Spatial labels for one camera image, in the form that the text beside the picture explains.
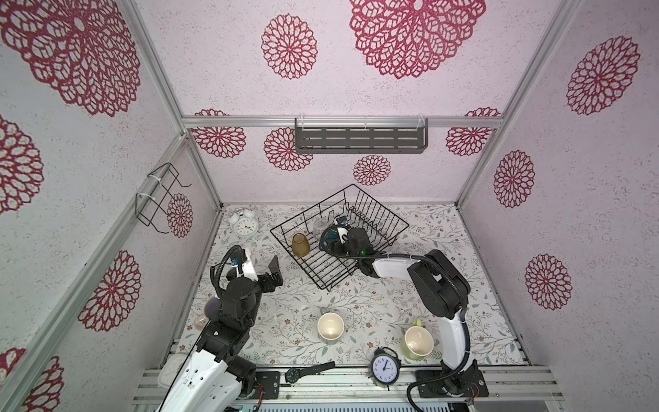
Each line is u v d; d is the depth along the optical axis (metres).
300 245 0.99
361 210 1.14
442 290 0.54
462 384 0.64
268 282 0.65
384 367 0.75
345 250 0.89
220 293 0.52
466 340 0.59
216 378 0.49
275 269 0.66
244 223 1.03
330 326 0.83
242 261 0.60
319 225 1.04
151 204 0.75
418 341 0.81
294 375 0.76
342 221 0.86
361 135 0.92
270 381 0.75
